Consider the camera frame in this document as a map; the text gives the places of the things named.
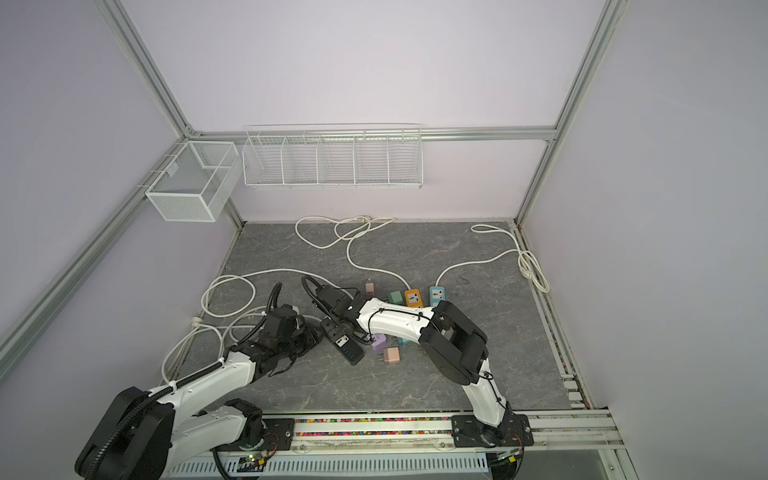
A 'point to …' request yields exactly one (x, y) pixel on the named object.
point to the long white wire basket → (329, 156)
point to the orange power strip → (414, 298)
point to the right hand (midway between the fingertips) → (335, 326)
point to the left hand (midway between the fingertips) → (324, 336)
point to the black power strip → (345, 343)
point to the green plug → (396, 297)
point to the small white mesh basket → (198, 183)
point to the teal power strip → (437, 294)
